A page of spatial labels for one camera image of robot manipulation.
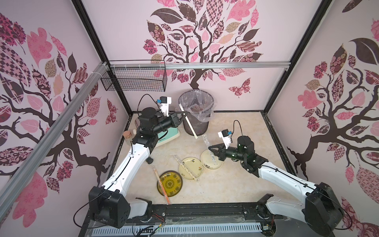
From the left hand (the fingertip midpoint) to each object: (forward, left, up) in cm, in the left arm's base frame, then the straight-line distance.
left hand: (188, 115), depth 69 cm
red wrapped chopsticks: (-23, +15, -35) cm, 44 cm away
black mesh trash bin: (+13, -8, -26) cm, 30 cm away
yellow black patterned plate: (-20, +10, -35) cm, 42 cm away
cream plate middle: (-9, -3, -36) cm, 37 cm away
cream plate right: (-7, -12, -36) cm, 38 cm away
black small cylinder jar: (-7, +25, -34) cm, 43 cm away
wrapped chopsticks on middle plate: (-12, +2, -34) cm, 36 cm away
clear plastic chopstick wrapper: (-8, -11, -13) cm, 19 cm away
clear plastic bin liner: (+31, -7, -18) cm, 36 cm away
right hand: (-9, -11, -15) cm, 21 cm away
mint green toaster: (-9, +11, -5) cm, 15 cm away
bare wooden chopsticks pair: (-2, -1, -3) cm, 4 cm away
